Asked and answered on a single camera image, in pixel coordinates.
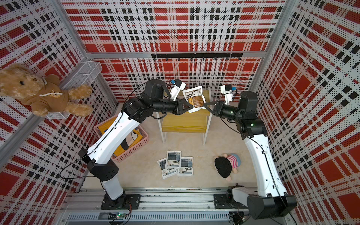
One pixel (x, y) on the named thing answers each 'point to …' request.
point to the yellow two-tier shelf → (195, 122)
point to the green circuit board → (120, 216)
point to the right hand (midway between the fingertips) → (206, 105)
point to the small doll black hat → (225, 165)
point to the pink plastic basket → (145, 140)
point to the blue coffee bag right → (186, 168)
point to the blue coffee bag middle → (173, 160)
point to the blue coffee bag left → (166, 172)
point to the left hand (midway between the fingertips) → (193, 107)
